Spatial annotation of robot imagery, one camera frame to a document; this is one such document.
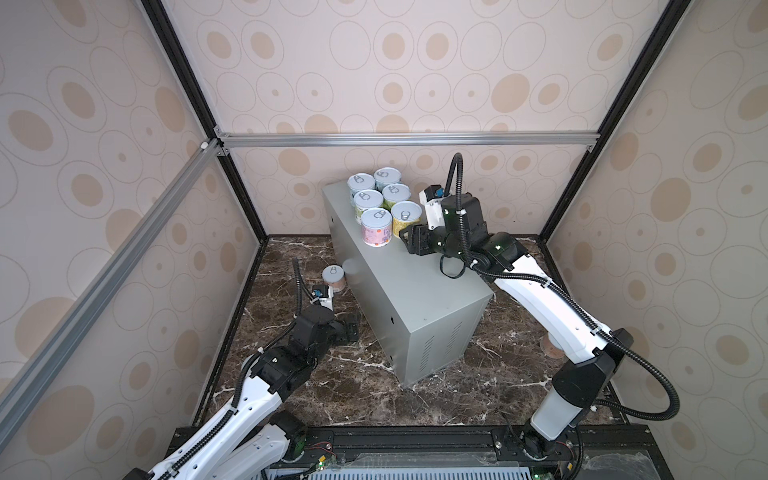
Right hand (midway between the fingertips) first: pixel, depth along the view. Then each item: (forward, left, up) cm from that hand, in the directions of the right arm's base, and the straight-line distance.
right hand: (410, 230), depth 72 cm
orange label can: (+10, +25, -30) cm, 40 cm away
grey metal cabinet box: (-21, 0, -3) cm, 21 cm away
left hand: (-13, +15, -15) cm, 25 cm away
